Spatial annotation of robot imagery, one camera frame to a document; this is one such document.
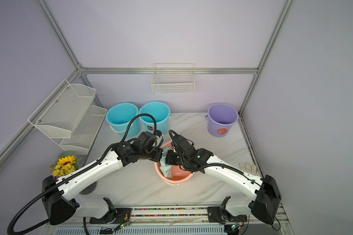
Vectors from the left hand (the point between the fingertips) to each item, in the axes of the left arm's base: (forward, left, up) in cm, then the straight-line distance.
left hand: (161, 155), depth 76 cm
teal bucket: (+35, +3, -2) cm, 35 cm away
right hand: (-3, -2, 0) cm, 4 cm away
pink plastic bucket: (-5, -9, -15) cm, 18 cm away
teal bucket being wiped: (+34, +33, -5) cm, 48 cm away
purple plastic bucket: (+31, -38, -3) cm, 49 cm away
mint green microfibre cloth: (-9, -4, +3) cm, 10 cm away
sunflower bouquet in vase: (-7, +42, +6) cm, 43 cm away
